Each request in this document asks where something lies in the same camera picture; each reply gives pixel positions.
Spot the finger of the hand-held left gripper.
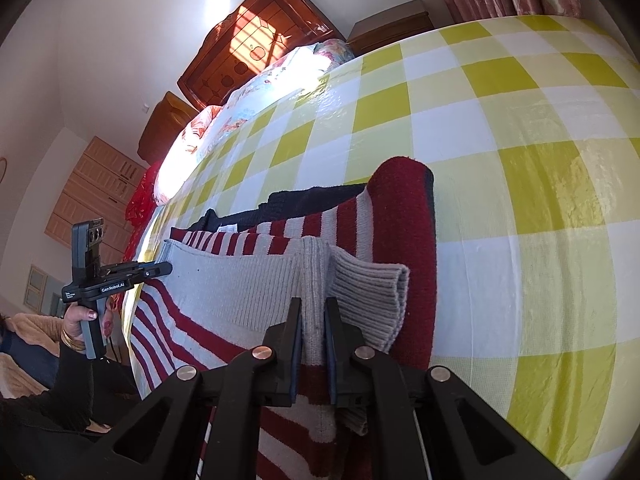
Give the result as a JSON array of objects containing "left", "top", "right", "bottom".
[{"left": 135, "top": 260, "right": 174, "bottom": 284}]

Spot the yellow white checked bed cover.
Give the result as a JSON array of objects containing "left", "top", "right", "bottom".
[{"left": 117, "top": 14, "right": 640, "bottom": 480}]

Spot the wooden nightstand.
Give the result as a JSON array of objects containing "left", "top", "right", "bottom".
[{"left": 346, "top": 0, "right": 435, "bottom": 57}]

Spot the pink floral pillow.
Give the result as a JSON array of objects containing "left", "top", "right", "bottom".
[{"left": 152, "top": 105, "right": 237, "bottom": 207}]

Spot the red blanket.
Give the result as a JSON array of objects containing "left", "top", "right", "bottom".
[{"left": 120, "top": 161, "right": 164, "bottom": 281}]

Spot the light wooden wardrobe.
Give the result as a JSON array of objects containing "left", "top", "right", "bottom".
[{"left": 45, "top": 137, "right": 149, "bottom": 264}]

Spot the light blue floral pillow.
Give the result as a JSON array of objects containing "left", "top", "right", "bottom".
[{"left": 220, "top": 39, "right": 357, "bottom": 127}]

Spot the gold bracelet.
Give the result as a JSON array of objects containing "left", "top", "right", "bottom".
[{"left": 60, "top": 329, "right": 87, "bottom": 353}]

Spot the large wooden headboard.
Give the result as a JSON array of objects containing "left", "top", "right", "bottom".
[{"left": 177, "top": 0, "right": 347, "bottom": 112}]

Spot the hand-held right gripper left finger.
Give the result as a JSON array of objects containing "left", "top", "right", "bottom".
[{"left": 50, "top": 297, "right": 304, "bottom": 480}]

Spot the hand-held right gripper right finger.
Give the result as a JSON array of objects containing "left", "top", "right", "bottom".
[{"left": 324, "top": 297, "right": 571, "bottom": 480}]

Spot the red grey striped sweater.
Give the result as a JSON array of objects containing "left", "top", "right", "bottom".
[{"left": 129, "top": 156, "right": 437, "bottom": 480}]

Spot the beige cloth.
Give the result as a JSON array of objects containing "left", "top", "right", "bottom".
[{"left": 0, "top": 311, "right": 62, "bottom": 402}]

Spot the small wooden headboard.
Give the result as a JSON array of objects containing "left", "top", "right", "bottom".
[{"left": 137, "top": 91, "right": 202, "bottom": 162}]

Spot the pale panelled cabinet door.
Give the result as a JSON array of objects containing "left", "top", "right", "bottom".
[{"left": 27, "top": 264, "right": 67, "bottom": 317}]

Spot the person's left hand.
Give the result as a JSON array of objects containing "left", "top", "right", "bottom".
[{"left": 62, "top": 305, "right": 114, "bottom": 351}]

